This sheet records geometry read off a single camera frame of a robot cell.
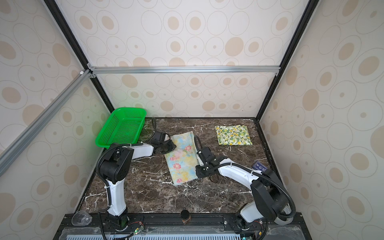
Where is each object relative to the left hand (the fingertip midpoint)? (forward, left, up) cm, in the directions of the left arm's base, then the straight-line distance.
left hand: (180, 143), depth 99 cm
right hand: (-21, -13, 0) cm, 24 cm away
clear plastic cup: (-44, +47, -2) cm, 64 cm away
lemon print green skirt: (+8, -37, -2) cm, 38 cm away
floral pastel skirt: (-12, -2, -3) cm, 13 cm away
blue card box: (-15, -49, -3) cm, 51 cm away
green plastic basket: (+20, +45, -6) cm, 50 cm away
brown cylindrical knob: (-44, -6, +7) cm, 45 cm away
